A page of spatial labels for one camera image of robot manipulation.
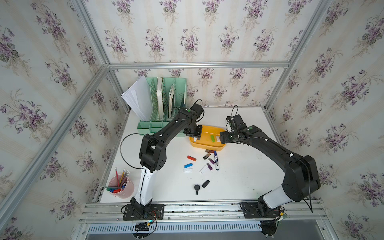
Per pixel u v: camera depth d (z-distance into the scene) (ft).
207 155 3.05
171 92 3.31
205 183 2.69
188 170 2.82
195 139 2.89
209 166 2.90
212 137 3.35
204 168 2.89
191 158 3.05
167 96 3.24
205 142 3.30
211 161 2.97
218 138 2.74
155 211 2.39
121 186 2.49
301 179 1.39
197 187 2.57
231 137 2.46
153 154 1.76
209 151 3.12
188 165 2.94
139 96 3.17
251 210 2.40
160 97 3.09
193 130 2.58
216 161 2.96
